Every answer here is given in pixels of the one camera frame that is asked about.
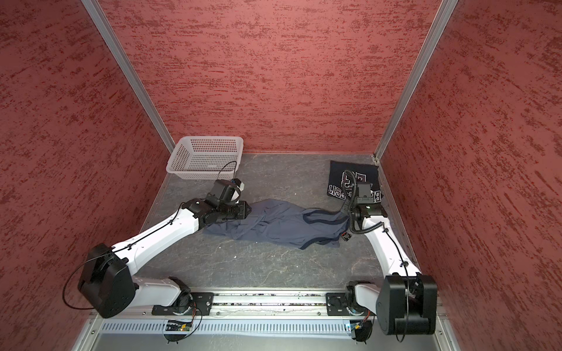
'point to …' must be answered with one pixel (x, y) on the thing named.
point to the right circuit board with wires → (361, 330)
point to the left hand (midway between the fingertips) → (248, 213)
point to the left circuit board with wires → (175, 325)
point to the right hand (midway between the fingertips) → (348, 210)
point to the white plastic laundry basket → (205, 157)
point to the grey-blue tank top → (298, 227)
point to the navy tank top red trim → (364, 174)
